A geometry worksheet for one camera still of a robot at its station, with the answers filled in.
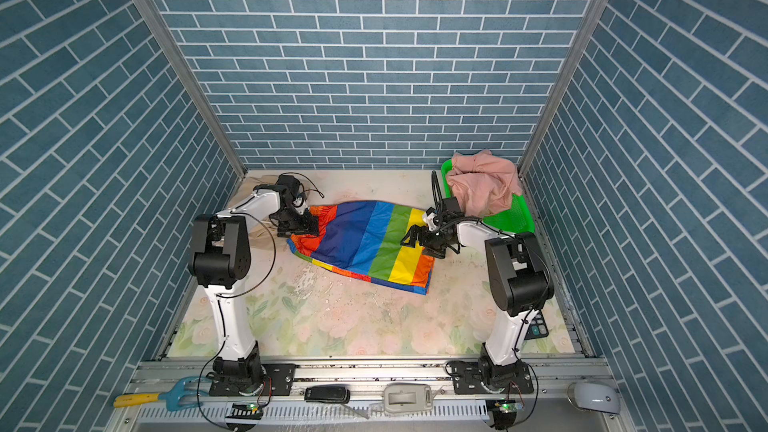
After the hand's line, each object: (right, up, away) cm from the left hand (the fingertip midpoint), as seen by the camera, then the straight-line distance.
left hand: (308, 231), depth 101 cm
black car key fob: (+14, -35, -31) cm, 49 cm away
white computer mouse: (+75, -32, -35) cm, 89 cm away
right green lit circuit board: (+57, -40, -29) cm, 76 cm away
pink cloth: (+60, +16, -1) cm, 62 cm away
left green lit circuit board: (-6, -41, -28) cm, 50 cm away
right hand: (+35, -3, -6) cm, 36 cm away
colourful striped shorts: (+19, -2, -3) cm, 20 cm away
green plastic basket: (+72, +4, -1) cm, 72 cm away
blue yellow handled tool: (-22, -35, -31) cm, 52 cm away
